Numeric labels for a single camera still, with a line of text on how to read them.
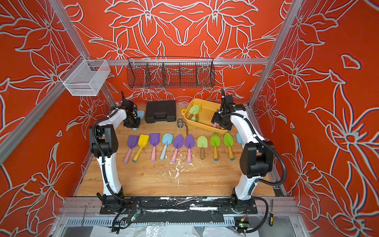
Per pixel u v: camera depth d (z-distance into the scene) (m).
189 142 0.97
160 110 1.08
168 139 0.98
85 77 0.92
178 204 0.74
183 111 1.12
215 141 0.98
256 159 0.47
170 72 0.99
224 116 0.64
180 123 1.04
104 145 0.59
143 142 0.98
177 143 0.98
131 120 0.88
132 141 0.98
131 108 0.90
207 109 1.18
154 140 0.98
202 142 0.97
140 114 1.08
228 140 0.98
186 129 1.04
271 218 0.70
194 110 1.14
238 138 0.98
